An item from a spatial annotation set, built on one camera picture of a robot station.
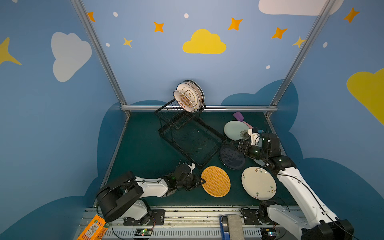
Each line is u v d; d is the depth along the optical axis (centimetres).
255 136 71
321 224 39
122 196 44
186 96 82
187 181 74
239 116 119
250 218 75
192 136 108
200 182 80
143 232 71
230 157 96
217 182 85
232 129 118
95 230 67
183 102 92
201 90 84
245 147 68
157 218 75
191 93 88
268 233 71
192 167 82
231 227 69
